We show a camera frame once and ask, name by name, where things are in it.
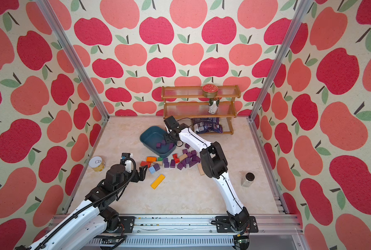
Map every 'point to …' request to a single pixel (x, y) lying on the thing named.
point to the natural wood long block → (201, 172)
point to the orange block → (151, 159)
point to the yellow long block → (157, 181)
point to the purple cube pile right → (194, 152)
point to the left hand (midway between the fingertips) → (140, 167)
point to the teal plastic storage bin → (152, 137)
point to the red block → (144, 163)
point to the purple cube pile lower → (187, 160)
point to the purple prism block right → (196, 158)
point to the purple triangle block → (192, 163)
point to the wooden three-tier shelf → (209, 114)
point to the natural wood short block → (183, 157)
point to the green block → (160, 159)
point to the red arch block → (176, 159)
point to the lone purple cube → (187, 146)
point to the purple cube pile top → (185, 151)
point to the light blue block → (152, 170)
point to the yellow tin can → (97, 163)
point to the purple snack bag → (205, 125)
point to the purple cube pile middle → (189, 154)
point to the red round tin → (210, 91)
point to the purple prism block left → (172, 164)
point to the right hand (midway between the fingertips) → (169, 140)
